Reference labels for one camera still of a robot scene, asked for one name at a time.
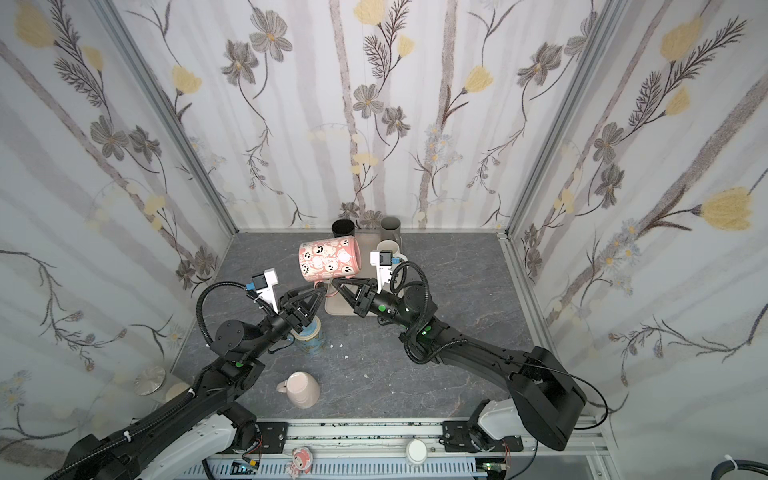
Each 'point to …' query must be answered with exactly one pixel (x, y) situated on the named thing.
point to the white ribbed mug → (391, 245)
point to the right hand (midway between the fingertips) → (330, 280)
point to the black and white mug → (343, 227)
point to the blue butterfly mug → (309, 340)
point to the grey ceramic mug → (390, 228)
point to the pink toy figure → (302, 462)
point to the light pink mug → (302, 389)
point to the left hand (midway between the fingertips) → (317, 284)
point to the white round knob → (416, 451)
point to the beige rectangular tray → (339, 305)
